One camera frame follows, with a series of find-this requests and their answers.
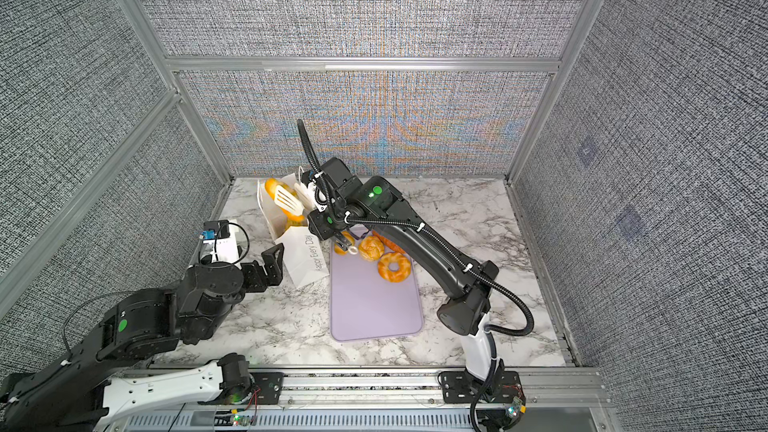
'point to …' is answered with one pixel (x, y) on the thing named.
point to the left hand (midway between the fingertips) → (269, 250)
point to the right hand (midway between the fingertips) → (317, 222)
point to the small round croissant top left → (340, 251)
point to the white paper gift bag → (294, 243)
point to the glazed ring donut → (398, 275)
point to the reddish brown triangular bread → (387, 242)
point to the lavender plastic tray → (364, 306)
